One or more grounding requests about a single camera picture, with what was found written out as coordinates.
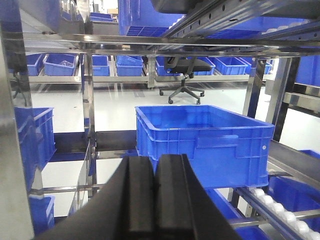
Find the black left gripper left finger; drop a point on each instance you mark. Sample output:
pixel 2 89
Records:
pixel 125 205

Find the black office chair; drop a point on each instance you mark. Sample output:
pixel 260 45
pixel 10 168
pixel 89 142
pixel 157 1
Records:
pixel 186 67

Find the blue ribbed plastic crate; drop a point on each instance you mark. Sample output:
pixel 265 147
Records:
pixel 212 155

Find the grey metal tray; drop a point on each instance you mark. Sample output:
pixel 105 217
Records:
pixel 172 6

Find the large blue plastic bin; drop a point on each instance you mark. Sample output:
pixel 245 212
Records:
pixel 140 15

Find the row of blue bins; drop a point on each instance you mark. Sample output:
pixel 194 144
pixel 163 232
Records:
pixel 128 66

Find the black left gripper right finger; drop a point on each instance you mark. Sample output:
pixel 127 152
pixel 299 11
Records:
pixel 180 205

